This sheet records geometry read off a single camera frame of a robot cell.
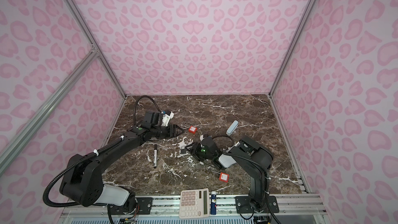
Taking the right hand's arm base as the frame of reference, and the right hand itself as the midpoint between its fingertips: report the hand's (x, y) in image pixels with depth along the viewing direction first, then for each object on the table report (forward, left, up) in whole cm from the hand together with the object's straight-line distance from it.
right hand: (186, 149), depth 87 cm
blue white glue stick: (-25, -15, -2) cm, 29 cm away
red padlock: (+15, -2, -3) cm, 15 cm away
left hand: (+6, +2, +11) cm, 13 cm away
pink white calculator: (-26, -6, -2) cm, 26 cm away
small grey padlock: (+1, +3, -4) cm, 5 cm away
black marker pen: (-2, +18, -3) cm, 19 cm away
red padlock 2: (-13, -20, -3) cm, 24 cm away
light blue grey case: (+16, -27, -2) cm, 32 cm away
